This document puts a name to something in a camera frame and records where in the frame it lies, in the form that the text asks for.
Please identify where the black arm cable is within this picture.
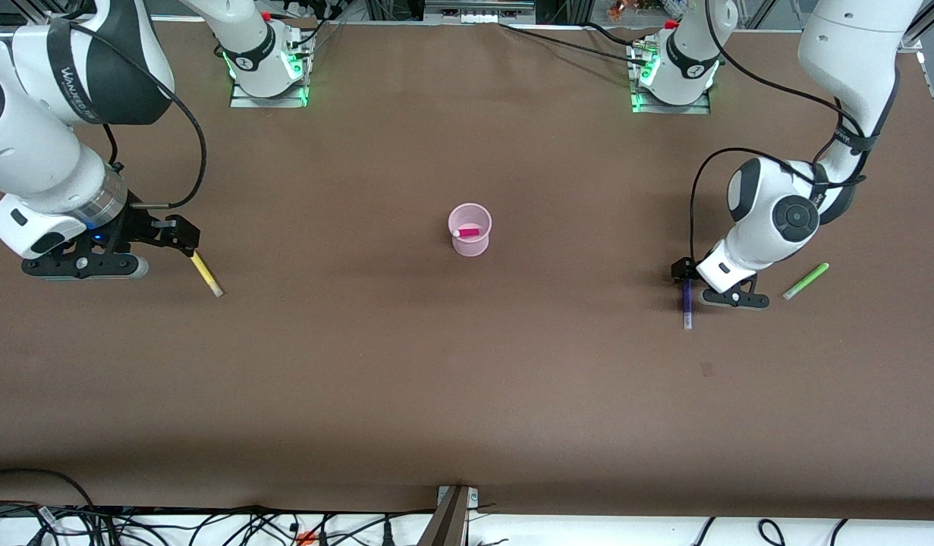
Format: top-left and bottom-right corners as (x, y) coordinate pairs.
(689, 0), (885, 263)
(68, 19), (209, 210)

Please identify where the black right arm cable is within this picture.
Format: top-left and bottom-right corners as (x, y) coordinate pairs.
(68, 19), (209, 210)

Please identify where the green marker pen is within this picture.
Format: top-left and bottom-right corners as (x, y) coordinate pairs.
(782, 262), (830, 301)

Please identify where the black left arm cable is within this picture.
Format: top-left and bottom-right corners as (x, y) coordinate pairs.
(689, 0), (885, 263)

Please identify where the grey table frame strut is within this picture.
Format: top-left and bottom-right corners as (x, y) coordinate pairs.
(417, 484), (480, 546)

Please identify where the grey background device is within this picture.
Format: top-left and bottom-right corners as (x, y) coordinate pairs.
(425, 0), (536, 24)

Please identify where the pink mesh pen holder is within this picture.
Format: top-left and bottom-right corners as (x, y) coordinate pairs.
(448, 203), (493, 258)

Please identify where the long black floor cable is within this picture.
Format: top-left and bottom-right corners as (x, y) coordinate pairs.
(95, 504), (437, 526)

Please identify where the black cable by base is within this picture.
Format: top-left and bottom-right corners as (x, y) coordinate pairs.
(288, 0), (350, 51)

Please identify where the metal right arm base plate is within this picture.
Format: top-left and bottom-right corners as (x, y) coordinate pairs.
(230, 30), (310, 108)

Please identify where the long black table cable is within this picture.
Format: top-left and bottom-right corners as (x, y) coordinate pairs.
(499, 22), (643, 64)

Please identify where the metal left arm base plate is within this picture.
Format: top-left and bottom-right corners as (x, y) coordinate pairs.
(630, 42), (712, 115)

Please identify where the short black table cable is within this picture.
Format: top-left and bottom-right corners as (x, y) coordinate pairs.
(580, 20), (640, 45)

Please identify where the black looped floor cable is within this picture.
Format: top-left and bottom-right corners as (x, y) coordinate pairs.
(0, 468), (96, 510)

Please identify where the yellow marker pen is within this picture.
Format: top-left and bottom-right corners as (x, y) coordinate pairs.
(190, 252), (225, 298)

